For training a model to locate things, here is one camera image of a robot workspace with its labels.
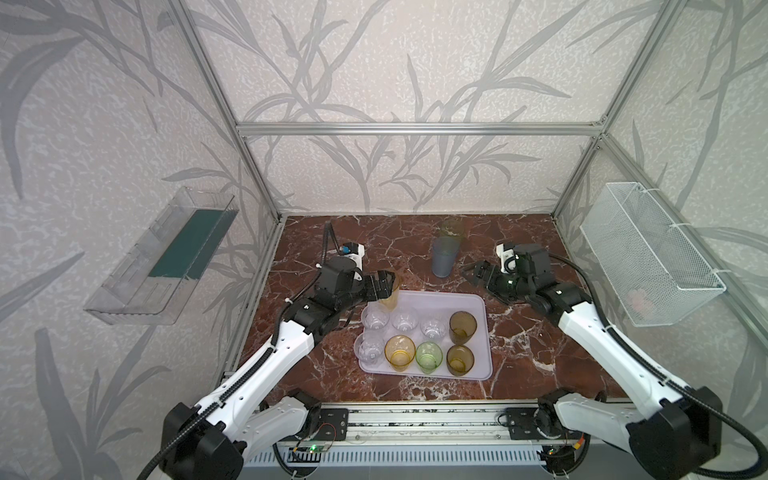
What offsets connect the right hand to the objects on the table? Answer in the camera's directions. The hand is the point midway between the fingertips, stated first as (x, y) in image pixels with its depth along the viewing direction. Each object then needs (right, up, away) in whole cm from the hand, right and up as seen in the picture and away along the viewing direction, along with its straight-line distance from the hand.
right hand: (471, 269), depth 79 cm
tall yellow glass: (-22, -12, +11) cm, 27 cm away
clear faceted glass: (-18, -17, +12) cm, 27 cm away
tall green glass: (+2, +13, +40) cm, 42 cm away
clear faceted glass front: (-28, -24, +7) cm, 37 cm away
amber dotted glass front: (-2, -25, +4) cm, 26 cm away
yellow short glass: (-19, -24, +6) cm, 31 cm away
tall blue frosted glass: (-4, +3, +22) cm, 23 cm away
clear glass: (-9, -18, +9) cm, 22 cm away
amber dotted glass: (-1, -18, +8) cm, 20 cm away
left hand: (-22, 0, -2) cm, 22 cm away
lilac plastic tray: (-10, -13, +21) cm, 27 cm away
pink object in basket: (+41, -7, -4) cm, 42 cm away
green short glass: (-11, -25, +4) cm, 27 cm away
